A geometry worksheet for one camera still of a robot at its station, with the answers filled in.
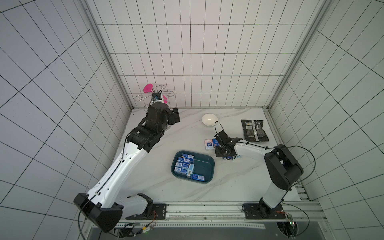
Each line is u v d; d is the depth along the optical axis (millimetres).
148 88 921
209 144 952
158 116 518
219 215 727
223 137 754
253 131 1033
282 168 470
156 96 570
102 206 368
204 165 873
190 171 816
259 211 658
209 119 1076
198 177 794
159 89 945
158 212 729
